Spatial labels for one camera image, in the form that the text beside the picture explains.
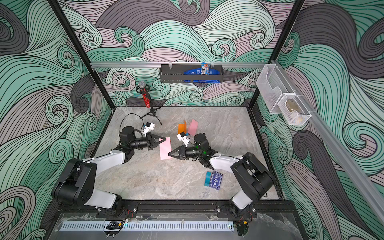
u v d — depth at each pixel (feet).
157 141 2.51
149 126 2.61
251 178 1.46
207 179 2.75
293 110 2.12
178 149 2.44
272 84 3.12
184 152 2.32
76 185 1.42
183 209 2.44
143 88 3.26
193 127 3.49
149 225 2.29
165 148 2.52
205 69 2.95
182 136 2.53
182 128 3.56
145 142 2.42
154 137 2.50
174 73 3.12
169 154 2.49
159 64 3.06
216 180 2.67
